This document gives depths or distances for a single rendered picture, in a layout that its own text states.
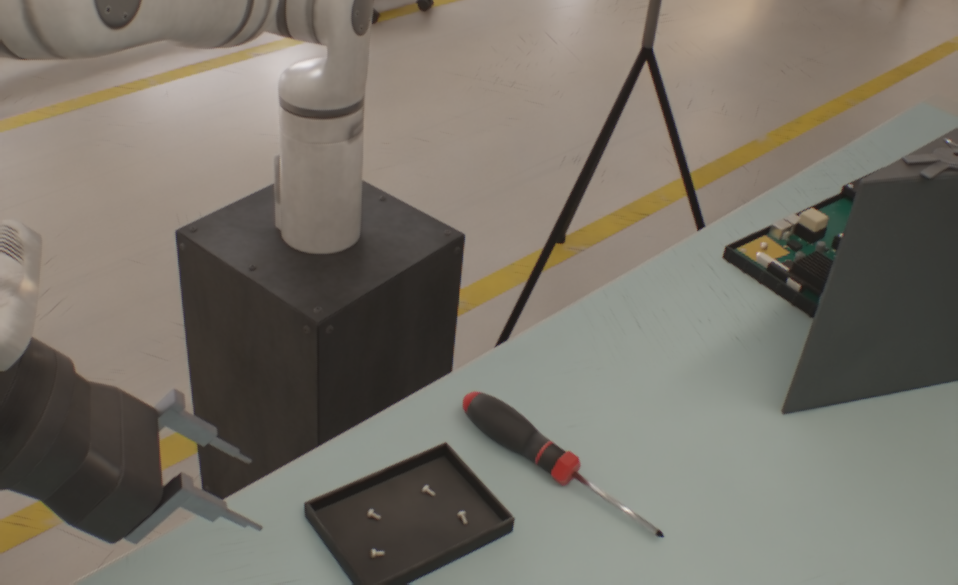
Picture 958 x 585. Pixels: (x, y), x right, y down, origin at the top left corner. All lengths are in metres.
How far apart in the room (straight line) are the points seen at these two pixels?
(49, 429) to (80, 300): 2.04
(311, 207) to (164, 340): 1.30
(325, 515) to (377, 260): 0.52
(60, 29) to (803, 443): 0.59
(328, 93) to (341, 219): 0.16
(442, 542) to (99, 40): 0.38
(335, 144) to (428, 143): 2.07
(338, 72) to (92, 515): 0.61
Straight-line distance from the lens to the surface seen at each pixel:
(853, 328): 0.79
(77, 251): 2.72
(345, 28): 1.03
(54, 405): 0.52
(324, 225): 1.14
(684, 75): 3.85
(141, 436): 0.56
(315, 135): 1.09
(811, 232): 1.00
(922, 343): 0.86
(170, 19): 0.74
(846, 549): 0.74
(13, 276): 0.48
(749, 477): 0.76
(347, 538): 0.67
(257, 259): 1.16
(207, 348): 1.28
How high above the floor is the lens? 1.52
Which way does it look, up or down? 34 degrees down
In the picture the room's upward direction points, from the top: 5 degrees clockwise
